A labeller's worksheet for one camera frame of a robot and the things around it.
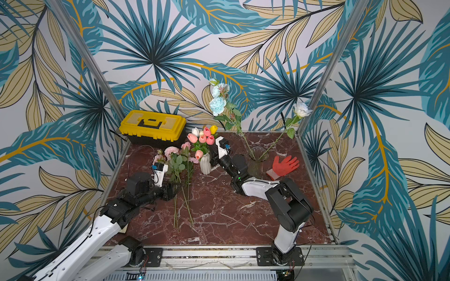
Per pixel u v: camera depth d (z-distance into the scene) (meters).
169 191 0.65
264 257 0.73
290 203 0.49
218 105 0.66
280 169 1.01
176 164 0.92
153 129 0.98
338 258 0.76
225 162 0.73
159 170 0.66
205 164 0.91
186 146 0.98
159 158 1.00
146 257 0.72
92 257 0.47
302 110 0.68
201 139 0.74
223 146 0.67
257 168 0.90
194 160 1.00
